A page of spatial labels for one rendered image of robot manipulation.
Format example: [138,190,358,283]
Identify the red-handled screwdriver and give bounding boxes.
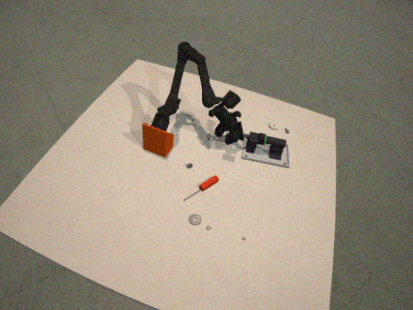
[183,175,219,201]

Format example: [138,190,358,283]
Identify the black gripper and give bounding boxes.
[220,111,244,145]

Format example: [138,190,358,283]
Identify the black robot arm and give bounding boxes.
[151,42,240,131]

